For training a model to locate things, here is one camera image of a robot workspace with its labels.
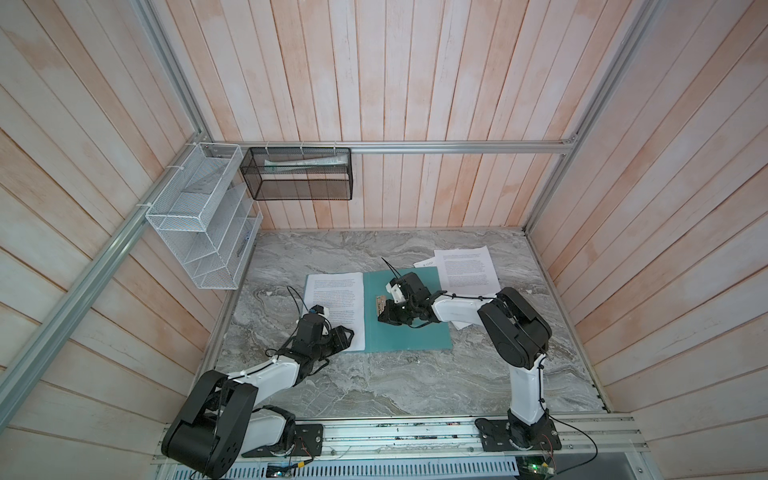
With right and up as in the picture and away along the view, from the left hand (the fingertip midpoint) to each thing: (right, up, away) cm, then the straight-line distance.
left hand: (349, 340), depth 89 cm
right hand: (+9, +6, +6) cm, 12 cm away
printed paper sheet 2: (+41, +20, +18) cm, 49 cm away
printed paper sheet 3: (+29, +24, +22) cm, 43 cm away
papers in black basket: (-23, +54, +1) cm, 58 cm away
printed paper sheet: (-3, +12, +12) cm, 17 cm away
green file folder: (+9, 0, +3) cm, 10 cm away
